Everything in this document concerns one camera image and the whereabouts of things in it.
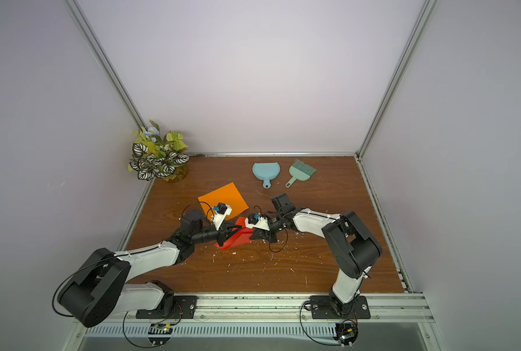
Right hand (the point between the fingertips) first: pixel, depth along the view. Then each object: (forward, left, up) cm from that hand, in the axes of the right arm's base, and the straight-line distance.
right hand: (251, 230), depth 85 cm
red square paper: (-4, +3, +4) cm, 6 cm away
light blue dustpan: (+37, -4, -7) cm, 37 cm away
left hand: (-1, +3, +4) cm, 5 cm away
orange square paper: (+22, +15, -8) cm, 28 cm away
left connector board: (-34, +29, -9) cm, 45 cm away
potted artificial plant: (+25, +40, +17) cm, 50 cm away
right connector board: (-31, -33, -9) cm, 47 cm away
